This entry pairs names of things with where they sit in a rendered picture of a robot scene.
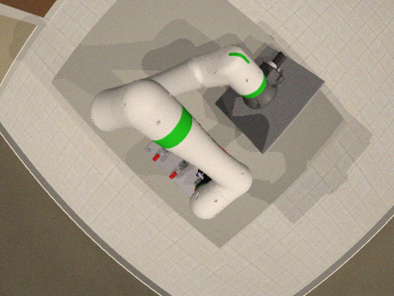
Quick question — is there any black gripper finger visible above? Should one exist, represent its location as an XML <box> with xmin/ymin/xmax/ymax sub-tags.
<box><xmin>196</xmin><ymin>169</ymin><xmax>209</xmax><ymax>180</ymax></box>

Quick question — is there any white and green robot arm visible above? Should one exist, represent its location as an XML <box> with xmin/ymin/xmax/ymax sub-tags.
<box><xmin>90</xmin><ymin>45</ymin><xmax>284</xmax><ymax>219</ymax></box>

